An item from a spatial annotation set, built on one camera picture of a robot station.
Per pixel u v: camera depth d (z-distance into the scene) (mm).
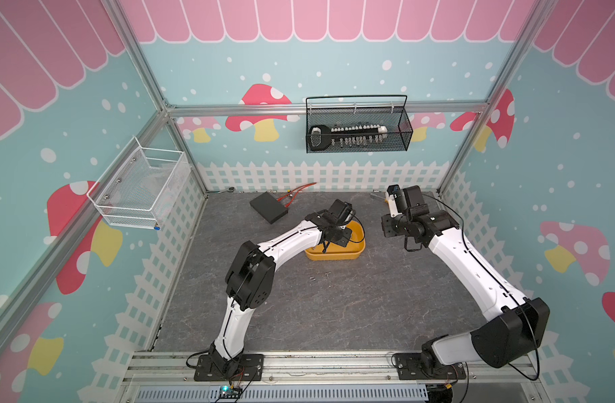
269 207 1140
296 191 1185
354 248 1004
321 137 895
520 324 396
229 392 727
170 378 731
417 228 542
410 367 741
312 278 923
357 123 926
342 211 732
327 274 938
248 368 741
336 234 828
